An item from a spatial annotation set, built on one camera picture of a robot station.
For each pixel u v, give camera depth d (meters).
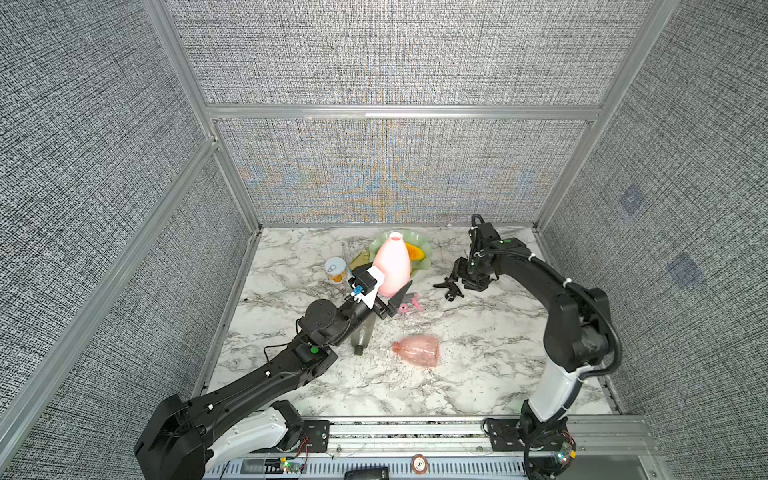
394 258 0.58
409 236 1.12
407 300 0.98
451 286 1.00
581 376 0.53
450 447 0.73
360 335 0.86
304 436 0.73
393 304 0.58
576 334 0.49
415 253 1.06
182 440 0.39
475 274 0.77
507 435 0.73
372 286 0.54
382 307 0.58
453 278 0.84
